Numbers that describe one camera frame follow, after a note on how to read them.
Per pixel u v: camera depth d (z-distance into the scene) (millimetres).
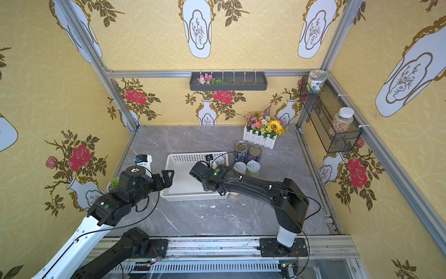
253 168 943
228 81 917
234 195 834
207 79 875
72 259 413
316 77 844
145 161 633
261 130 986
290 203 433
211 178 572
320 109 1000
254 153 949
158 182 627
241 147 964
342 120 650
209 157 721
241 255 732
